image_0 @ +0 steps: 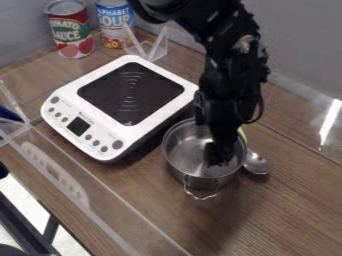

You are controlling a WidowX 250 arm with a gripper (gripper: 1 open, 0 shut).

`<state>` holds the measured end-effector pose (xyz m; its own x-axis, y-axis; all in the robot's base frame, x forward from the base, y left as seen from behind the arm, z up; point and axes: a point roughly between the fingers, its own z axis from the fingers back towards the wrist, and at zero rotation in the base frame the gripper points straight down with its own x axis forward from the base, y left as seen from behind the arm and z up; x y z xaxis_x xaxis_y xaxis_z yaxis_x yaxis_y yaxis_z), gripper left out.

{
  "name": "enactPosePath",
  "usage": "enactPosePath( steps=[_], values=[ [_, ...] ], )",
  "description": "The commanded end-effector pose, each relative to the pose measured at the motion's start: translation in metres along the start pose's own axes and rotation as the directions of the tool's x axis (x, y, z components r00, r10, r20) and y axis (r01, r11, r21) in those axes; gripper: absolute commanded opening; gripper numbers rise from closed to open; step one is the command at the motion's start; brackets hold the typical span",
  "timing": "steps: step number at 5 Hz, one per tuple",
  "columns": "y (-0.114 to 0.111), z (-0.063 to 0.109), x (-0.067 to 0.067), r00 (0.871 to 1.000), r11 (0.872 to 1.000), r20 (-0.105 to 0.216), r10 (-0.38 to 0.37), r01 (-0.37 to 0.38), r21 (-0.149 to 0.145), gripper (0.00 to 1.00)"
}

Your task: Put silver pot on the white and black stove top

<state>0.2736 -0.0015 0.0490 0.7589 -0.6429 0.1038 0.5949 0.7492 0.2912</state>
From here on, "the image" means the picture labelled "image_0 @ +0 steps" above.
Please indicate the spoon with green handle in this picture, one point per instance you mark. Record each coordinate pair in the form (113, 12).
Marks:
(249, 160)

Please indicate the tomato sauce can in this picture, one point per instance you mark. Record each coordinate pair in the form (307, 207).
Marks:
(70, 26)

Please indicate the alphabet soup can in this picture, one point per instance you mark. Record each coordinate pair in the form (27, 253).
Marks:
(114, 13)

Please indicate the clear acrylic front barrier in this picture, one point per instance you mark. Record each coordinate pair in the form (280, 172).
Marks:
(107, 224)

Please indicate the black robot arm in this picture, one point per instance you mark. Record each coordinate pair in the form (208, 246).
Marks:
(221, 24)

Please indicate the black metal table frame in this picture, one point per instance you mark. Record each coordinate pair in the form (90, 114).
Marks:
(34, 243)

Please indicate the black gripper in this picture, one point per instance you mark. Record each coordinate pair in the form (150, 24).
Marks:
(228, 102)

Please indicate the white and black stove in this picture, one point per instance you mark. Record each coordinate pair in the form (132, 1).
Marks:
(107, 110)

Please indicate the silver steel pot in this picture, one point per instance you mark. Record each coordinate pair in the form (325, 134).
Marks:
(184, 149)

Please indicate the clear acrylic stand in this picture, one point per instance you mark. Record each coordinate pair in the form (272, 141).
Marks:
(152, 51)

